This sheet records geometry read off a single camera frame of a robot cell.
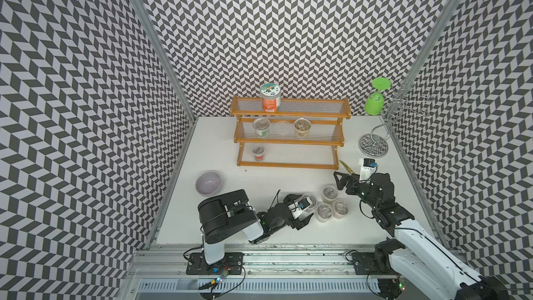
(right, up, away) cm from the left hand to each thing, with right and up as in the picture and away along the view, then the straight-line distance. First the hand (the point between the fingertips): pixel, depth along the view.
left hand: (305, 205), depth 85 cm
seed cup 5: (+14, 0, -4) cm, 14 cm away
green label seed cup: (-18, +33, +3) cm, 38 cm away
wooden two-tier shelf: (+10, +21, +20) cm, 31 cm away
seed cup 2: (+4, +2, -3) cm, 5 cm away
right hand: (+15, +12, -3) cm, 19 cm away
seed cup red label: (-20, +22, +9) cm, 31 cm away
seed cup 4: (+6, -1, -6) cm, 9 cm away
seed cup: (-1, +33, +4) cm, 33 cm away
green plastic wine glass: (+32, +43, +6) cm, 54 cm away
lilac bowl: (-41, +8, +4) cm, 42 cm away
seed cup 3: (+10, +5, -1) cm, 11 cm away
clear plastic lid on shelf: (-9, +33, +6) cm, 34 cm away
